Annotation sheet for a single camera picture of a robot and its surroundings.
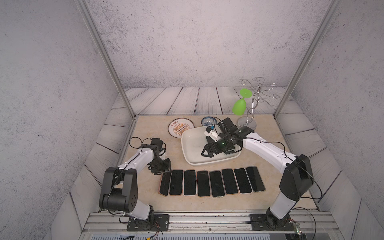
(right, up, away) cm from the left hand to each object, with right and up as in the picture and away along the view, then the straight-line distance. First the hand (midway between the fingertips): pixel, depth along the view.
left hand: (170, 171), depth 87 cm
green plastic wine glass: (+42, +38, +8) cm, 57 cm away
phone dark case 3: (+36, +10, +7) cm, 38 cm away
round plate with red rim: (+1, +26, +27) cm, 38 cm away
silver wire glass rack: (+53, +30, +24) cm, 65 cm away
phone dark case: (+11, -6, -3) cm, 13 cm away
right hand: (+22, +12, -7) cm, 26 cm away
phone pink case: (+4, -6, -1) cm, 8 cm away
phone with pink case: (+34, -5, -3) cm, 34 cm away
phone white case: (-2, -5, -5) cm, 8 cm away
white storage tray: (+13, +16, +17) cm, 27 cm away
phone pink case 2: (+19, -6, -3) cm, 20 cm away
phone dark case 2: (+42, -4, -1) cm, 42 cm away
